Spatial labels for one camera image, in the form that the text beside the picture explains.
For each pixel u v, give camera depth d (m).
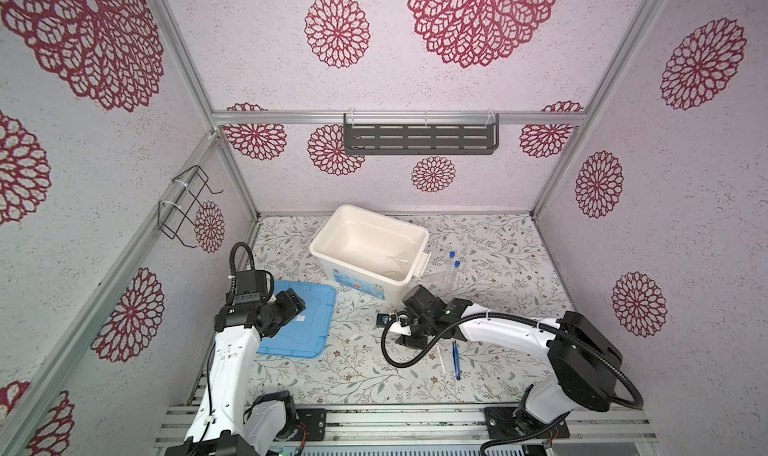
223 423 0.40
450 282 1.01
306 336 0.88
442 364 0.83
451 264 0.88
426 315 0.65
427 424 0.76
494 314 0.55
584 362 0.44
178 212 0.75
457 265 0.87
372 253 1.06
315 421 0.75
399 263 1.02
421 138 0.97
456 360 0.83
